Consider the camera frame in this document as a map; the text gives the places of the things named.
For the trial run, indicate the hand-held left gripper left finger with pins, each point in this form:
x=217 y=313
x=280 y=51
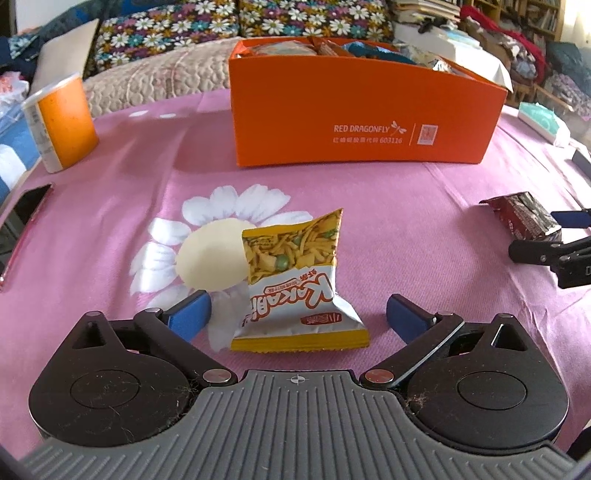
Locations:
x=189 y=316

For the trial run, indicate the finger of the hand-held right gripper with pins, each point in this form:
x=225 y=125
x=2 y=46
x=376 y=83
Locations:
x=572 y=219
x=535 y=251

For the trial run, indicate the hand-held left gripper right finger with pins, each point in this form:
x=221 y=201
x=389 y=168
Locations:
x=408 y=318

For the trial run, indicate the dark red snack packet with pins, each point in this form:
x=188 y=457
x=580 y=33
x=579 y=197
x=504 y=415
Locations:
x=521 y=214

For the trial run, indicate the yellow white snack packet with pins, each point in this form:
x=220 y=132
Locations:
x=295 y=286

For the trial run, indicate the orange cardboard box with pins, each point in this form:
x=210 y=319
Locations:
x=364 y=115

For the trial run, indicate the brown cookie packet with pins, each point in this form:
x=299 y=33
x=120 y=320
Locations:
x=334 y=48

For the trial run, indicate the silver packet orange snack print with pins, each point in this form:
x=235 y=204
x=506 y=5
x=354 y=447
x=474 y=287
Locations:
x=284 y=49

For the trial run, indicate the purple floral tablecloth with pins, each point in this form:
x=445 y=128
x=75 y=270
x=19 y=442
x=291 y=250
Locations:
x=415 y=221

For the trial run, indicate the teal tissue pack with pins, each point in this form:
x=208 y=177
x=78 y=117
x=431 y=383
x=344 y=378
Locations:
x=542 y=123

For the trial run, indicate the purple floral cloth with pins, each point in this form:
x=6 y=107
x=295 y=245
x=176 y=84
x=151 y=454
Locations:
x=570 y=97

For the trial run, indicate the dark clothes pile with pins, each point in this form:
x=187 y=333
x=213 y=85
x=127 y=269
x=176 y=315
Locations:
x=570 y=60

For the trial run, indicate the black smartphone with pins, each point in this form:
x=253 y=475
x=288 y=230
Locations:
x=21 y=226

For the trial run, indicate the white cloth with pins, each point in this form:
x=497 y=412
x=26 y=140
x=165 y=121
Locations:
x=466 y=50

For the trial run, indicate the red garment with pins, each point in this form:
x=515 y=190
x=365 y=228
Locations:
x=503 y=27

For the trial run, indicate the bookshelf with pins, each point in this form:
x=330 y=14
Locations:
x=517 y=14

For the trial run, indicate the orange white cup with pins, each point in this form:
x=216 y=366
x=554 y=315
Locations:
x=64 y=124

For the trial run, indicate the blue striped cloth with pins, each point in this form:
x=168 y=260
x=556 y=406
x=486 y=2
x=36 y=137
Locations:
x=14 y=161

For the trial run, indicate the quilted sofa cover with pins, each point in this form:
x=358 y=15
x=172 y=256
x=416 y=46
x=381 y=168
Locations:
x=161 y=78

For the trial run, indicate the stack of books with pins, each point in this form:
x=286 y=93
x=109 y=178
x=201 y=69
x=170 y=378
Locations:
x=425 y=10

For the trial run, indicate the floral cushion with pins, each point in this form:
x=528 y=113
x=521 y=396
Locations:
x=166 y=39
x=314 y=18

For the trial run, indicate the beige pillow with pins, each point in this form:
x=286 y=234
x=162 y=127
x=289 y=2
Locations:
x=62 y=57

